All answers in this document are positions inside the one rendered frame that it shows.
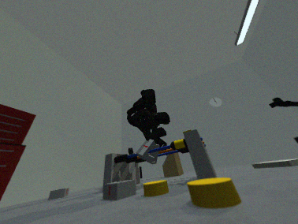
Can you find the yellow cylinder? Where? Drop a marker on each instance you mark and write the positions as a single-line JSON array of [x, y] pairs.
[[216, 192], [155, 188]]

